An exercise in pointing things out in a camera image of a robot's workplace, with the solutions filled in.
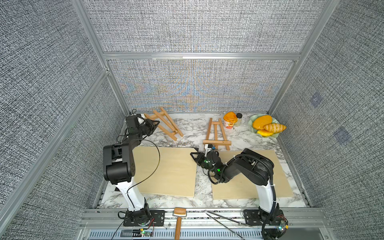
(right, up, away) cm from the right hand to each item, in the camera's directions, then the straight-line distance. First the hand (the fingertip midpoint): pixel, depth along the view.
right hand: (189, 151), depth 91 cm
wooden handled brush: (-5, -28, -17) cm, 33 cm away
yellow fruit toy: (+52, +11, +12) cm, 54 cm away
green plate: (+47, +12, +15) cm, 51 cm away
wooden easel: (-15, +17, +5) cm, 23 cm away
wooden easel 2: (+17, +5, +7) cm, 19 cm away
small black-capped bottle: (+35, +23, +15) cm, 44 cm away
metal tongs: (+9, -29, -15) cm, 33 cm away
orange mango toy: (+51, +19, +15) cm, 56 cm away
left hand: (-17, +19, +3) cm, 26 cm away
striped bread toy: (+57, +14, +8) cm, 59 cm away
